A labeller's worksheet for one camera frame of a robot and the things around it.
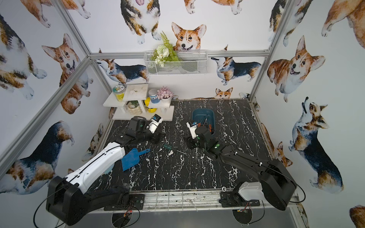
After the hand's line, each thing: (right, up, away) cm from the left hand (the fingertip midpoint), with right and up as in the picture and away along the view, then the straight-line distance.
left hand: (160, 127), depth 82 cm
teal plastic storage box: (+29, +5, +27) cm, 40 cm away
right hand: (+17, -2, 0) cm, 18 cm away
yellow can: (-14, +16, +20) cm, 29 cm away
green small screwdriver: (+4, -14, +10) cm, 18 cm away
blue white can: (-7, +20, +13) cm, 24 cm away
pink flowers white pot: (+2, +20, +8) cm, 22 cm away
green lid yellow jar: (-30, +23, +13) cm, 40 cm away
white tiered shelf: (-21, +17, +13) cm, 30 cm away
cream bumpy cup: (-25, +12, +25) cm, 37 cm away
